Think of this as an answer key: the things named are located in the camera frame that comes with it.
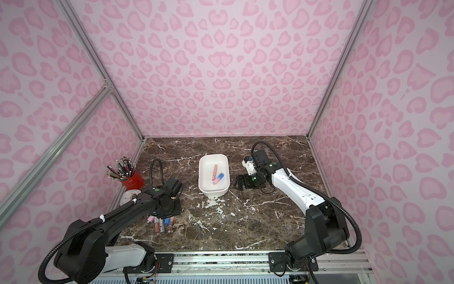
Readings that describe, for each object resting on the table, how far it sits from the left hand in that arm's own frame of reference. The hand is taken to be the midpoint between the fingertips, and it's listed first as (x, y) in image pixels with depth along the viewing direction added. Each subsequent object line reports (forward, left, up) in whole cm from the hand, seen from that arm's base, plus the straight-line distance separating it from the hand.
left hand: (177, 210), depth 85 cm
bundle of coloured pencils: (+16, +26, +12) cm, 33 cm away
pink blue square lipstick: (+18, -18, -2) cm, 26 cm away
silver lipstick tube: (-6, +7, -2) cm, 9 cm away
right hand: (+9, -32, +9) cm, 34 cm away
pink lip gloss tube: (+22, -16, -2) cm, 28 cm away
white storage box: (+27, -11, -2) cm, 29 cm away
